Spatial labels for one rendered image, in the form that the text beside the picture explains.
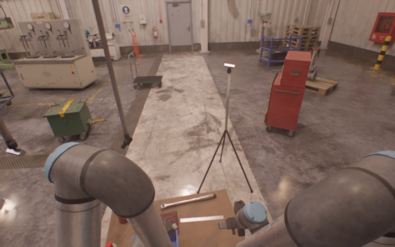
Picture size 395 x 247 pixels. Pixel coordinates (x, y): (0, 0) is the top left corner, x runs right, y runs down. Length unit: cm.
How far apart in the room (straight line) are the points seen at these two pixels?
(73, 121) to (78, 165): 320
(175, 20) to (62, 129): 771
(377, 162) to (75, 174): 61
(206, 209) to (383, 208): 146
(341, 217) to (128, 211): 42
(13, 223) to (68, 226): 240
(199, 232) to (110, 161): 124
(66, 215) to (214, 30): 1020
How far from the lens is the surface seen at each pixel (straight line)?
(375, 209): 42
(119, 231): 178
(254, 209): 94
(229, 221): 111
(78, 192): 57
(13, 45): 1317
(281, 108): 336
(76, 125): 376
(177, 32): 1032
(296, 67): 315
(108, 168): 50
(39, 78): 698
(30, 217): 295
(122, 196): 50
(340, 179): 43
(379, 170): 47
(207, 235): 164
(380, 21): 1005
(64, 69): 635
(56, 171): 58
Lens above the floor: 189
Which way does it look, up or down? 30 degrees down
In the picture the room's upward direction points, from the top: 2 degrees counter-clockwise
